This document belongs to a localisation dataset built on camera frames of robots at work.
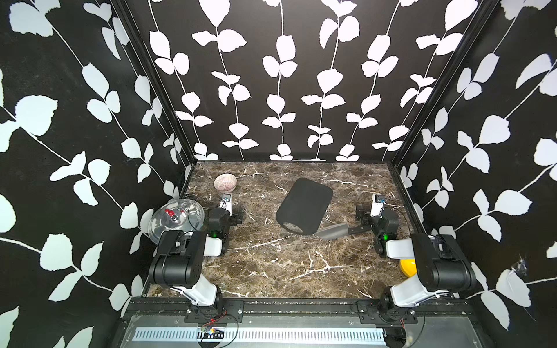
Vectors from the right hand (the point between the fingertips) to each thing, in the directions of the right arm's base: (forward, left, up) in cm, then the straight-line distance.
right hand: (368, 203), depth 95 cm
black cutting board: (+2, +28, -6) cm, 29 cm away
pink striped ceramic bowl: (+16, +68, -5) cm, 70 cm away
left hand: (0, +63, +2) cm, 63 cm away
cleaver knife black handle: (-10, +4, -6) cm, 12 cm away
